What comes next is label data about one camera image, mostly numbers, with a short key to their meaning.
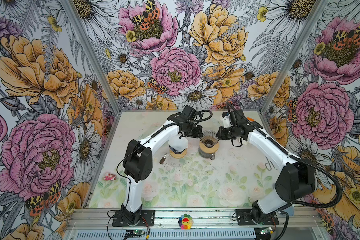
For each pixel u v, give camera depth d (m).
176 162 0.94
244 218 0.74
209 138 0.90
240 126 0.64
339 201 0.40
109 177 0.85
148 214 0.76
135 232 0.71
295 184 0.44
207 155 0.94
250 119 0.99
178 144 0.79
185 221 0.72
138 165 0.51
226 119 0.80
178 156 0.84
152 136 0.56
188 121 0.69
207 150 0.88
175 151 0.85
